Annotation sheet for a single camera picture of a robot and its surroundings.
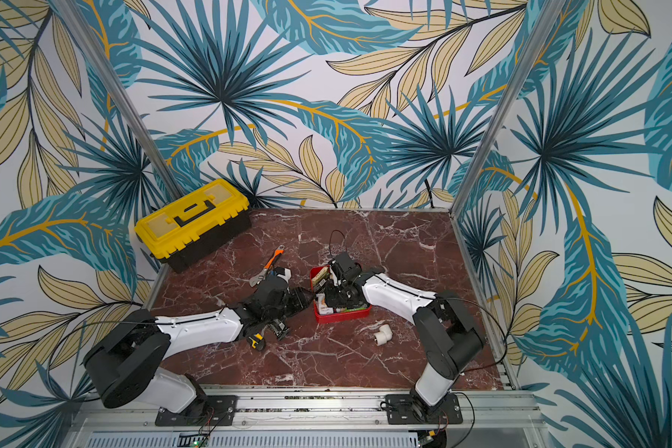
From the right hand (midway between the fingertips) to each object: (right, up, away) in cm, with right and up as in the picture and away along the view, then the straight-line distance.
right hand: (329, 298), depth 89 cm
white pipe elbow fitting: (+17, -10, -6) cm, 20 cm away
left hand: (-5, 0, -4) cm, 6 cm away
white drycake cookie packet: (-2, -3, 0) cm, 3 cm away
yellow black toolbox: (-46, +22, +2) cm, 51 cm away
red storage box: (+3, -5, -3) cm, 6 cm away
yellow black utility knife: (-22, -11, -6) cm, 25 cm away
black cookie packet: (-16, -9, -2) cm, 18 cm away
